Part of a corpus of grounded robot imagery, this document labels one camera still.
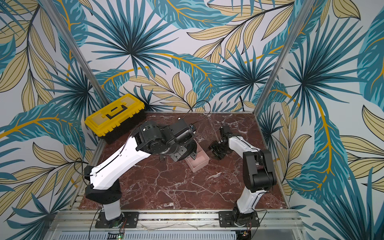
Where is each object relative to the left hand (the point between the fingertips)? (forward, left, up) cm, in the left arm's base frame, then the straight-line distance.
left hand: (177, 151), depth 63 cm
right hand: (+15, -17, -26) cm, 35 cm away
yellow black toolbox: (+31, +41, -14) cm, 53 cm away
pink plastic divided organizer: (+12, -13, -30) cm, 35 cm away
